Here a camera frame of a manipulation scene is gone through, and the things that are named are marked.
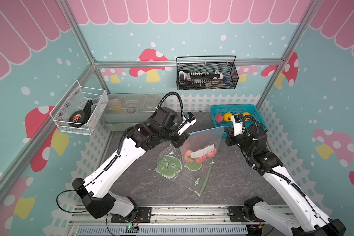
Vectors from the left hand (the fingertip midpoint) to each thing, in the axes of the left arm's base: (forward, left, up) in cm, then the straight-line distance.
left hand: (185, 136), depth 67 cm
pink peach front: (+34, -25, -24) cm, 49 cm away
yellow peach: (+41, -47, -26) cm, 68 cm away
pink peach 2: (+3, -16, -21) cm, 27 cm away
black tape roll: (+7, +51, +3) cm, 52 cm away
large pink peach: (-1, -9, -20) cm, 22 cm away
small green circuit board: (-33, +26, -34) cm, 54 cm away
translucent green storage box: (+31, +43, -16) cm, 55 cm away
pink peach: (+4, -2, -22) cm, 23 cm away
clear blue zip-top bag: (+8, -11, -21) cm, 25 cm away
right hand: (+8, -20, -2) cm, 22 cm away
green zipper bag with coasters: (+1, +8, -30) cm, 32 cm away
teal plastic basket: (+43, -52, -24) cm, 72 cm away
